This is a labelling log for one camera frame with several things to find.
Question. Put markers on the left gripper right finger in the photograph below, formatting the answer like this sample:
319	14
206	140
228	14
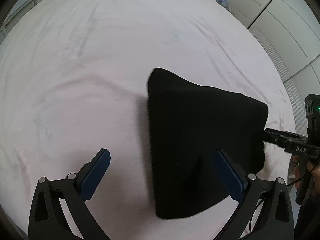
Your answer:
264	210

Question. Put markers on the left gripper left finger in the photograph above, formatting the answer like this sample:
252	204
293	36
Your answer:
47	220

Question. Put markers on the black pants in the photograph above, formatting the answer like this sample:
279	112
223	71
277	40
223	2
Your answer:
188	123

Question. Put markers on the white louvered wardrobe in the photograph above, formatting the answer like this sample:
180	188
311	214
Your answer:
289	33

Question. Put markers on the pink bed sheet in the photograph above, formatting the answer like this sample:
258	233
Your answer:
73	81

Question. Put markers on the items on nightstand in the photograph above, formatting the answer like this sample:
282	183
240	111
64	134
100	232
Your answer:
223	3

